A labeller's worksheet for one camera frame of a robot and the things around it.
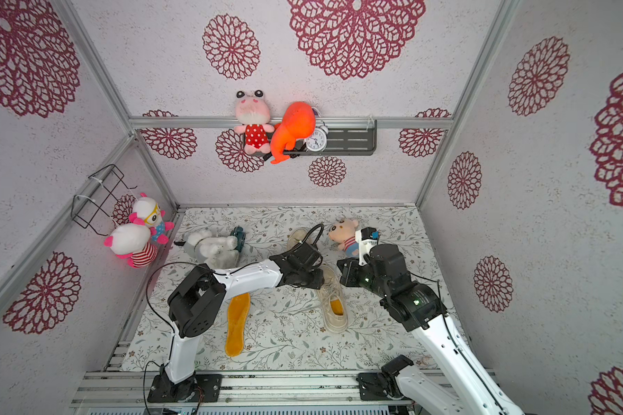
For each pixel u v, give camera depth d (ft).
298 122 2.79
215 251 2.85
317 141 2.95
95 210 2.47
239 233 3.28
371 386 2.40
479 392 1.28
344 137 3.08
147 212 3.07
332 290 2.93
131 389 2.45
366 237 1.96
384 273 1.64
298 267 2.36
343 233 3.36
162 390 2.39
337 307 2.79
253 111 2.70
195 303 1.66
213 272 1.77
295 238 3.42
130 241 2.79
